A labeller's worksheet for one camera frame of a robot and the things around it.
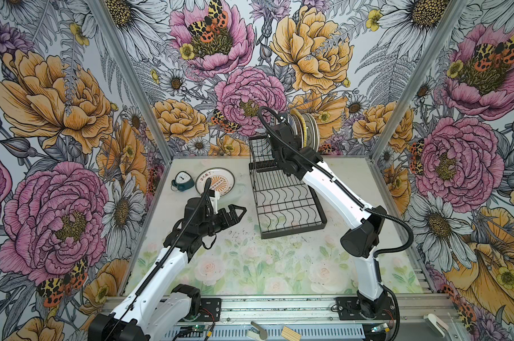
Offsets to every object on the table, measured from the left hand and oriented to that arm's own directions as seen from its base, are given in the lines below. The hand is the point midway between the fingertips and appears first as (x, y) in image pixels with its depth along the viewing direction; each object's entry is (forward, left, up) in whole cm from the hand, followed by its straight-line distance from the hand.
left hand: (238, 220), depth 79 cm
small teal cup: (+28, +30, -12) cm, 43 cm away
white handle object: (-32, -66, -14) cm, 75 cm away
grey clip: (-33, -8, -14) cm, 37 cm away
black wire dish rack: (+15, -19, -14) cm, 28 cm away
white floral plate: (+25, -29, +19) cm, 43 cm away
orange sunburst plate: (+32, +11, -16) cm, 38 cm away
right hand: (+22, -18, +18) cm, 33 cm away
